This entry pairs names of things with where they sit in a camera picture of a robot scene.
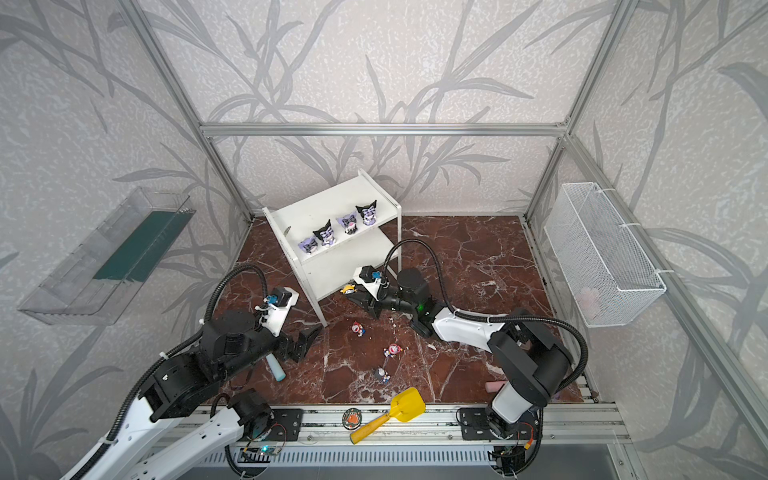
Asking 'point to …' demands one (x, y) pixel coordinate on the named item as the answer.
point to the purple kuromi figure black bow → (309, 244)
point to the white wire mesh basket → (611, 276)
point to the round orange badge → (352, 418)
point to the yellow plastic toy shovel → (406, 404)
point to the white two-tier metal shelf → (328, 269)
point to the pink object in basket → (586, 298)
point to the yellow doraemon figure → (348, 289)
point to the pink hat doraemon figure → (394, 349)
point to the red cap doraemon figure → (358, 328)
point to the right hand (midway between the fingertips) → (350, 280)
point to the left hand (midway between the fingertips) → (310, 310)
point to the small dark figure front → (384, 375)
